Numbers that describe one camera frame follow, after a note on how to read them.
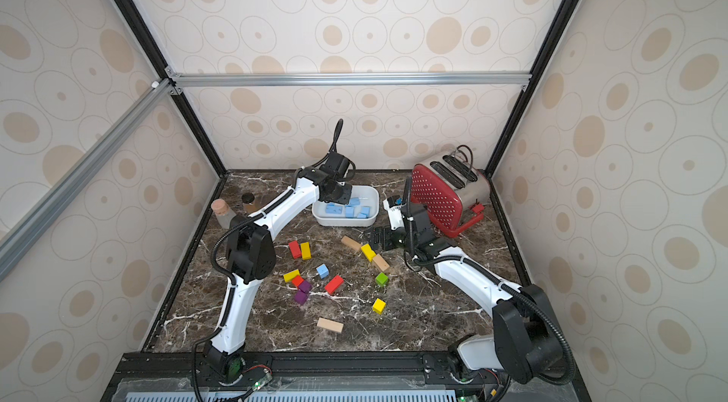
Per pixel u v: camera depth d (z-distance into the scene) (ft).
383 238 2.44
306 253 3.10
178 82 2.98
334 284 2.88
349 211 3.48
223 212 3.16
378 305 2.73
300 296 2.80
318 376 2.40
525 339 1.37
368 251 3.16
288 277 2.93
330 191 2.47
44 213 1.80
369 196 3.54
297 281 2.90
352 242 3.23
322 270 2.93
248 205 3.28
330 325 2.65
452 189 3.02
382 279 2.88
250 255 1.88
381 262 3.01
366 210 3.48
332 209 3.49
